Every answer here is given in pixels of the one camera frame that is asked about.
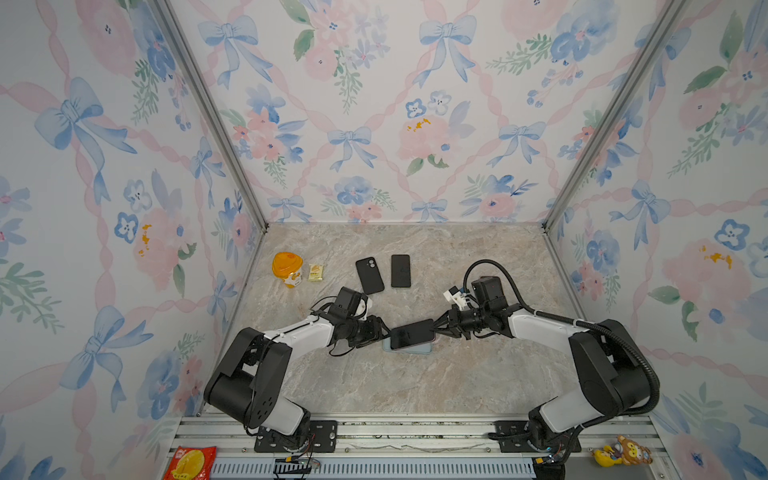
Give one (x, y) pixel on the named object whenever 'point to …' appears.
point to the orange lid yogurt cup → (286, 266)
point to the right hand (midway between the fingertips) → (430, 327)
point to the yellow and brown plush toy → (625, 451)
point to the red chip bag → (191, 463)
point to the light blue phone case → (423, 349)
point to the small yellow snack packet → (316, 272)
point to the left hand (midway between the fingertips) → (386, 333)
